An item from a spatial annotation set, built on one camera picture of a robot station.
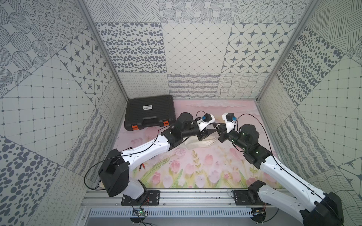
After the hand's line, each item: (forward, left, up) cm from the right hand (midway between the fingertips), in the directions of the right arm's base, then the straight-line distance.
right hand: (214, 124), depth 74 cm
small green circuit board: (-37, +37, -26) cm, 59 cm away
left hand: (-1, +1, +3) cm, 4 cm away
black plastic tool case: (+25, +48, -20) cm, 58 cm away
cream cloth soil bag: (-3, +11, -15) cm, 19 cm away
